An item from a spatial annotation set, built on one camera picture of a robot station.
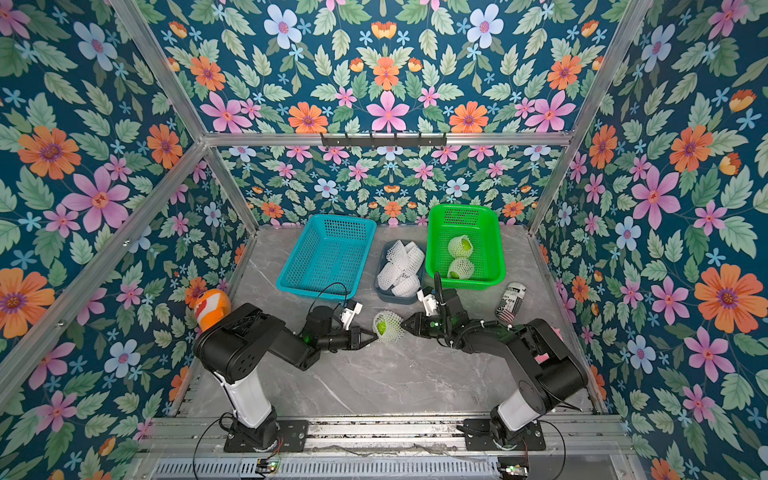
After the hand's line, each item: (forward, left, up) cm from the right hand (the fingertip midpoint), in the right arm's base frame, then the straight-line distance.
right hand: (409, 319), depth 89 cm
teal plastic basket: (+27, +30, -4) cm, 41 cm away
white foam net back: (-4, +4, 0) cm, 6 cm away
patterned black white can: (+9, -32, -3) cm, 34 cm away
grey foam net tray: (+9, +9, -2) cm, 13 cm away
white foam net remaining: (+19, +4, -3) cm, 20 cm away
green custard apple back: (-3, +8, +1) cm, 9 cm away
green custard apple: (+17, -15, 0) cm, 22 cm away
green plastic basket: (+42, -28, -1) cm, 50 cm away
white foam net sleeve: (+28, -17, +2) cm, 33 cm away
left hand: (-5, +9, -3) cm, 11 cm away
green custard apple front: (+29, -19, +2) cm, 35 cm away
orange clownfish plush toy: (+1, +60, +4) cm, 60 cm away
